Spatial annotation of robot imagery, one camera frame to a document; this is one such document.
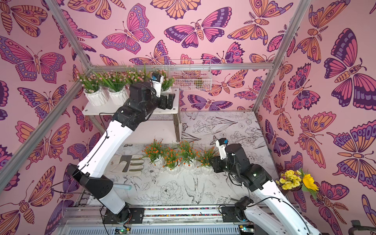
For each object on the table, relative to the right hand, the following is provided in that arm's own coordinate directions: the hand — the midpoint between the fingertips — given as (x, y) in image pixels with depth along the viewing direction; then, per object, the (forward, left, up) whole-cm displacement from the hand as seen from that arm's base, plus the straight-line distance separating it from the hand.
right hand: (211, 158), depth 71 cm
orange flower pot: (+6, +30, -4) cm, 31 cm away
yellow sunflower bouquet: (-11, -35, +3) cm, 37 cm away
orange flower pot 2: (+1, +19, -5) cm, 20 cm away
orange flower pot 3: (0, +3, -6) cm, 6 cm away
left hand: (+23, +21, +23) cm, 39 cm away
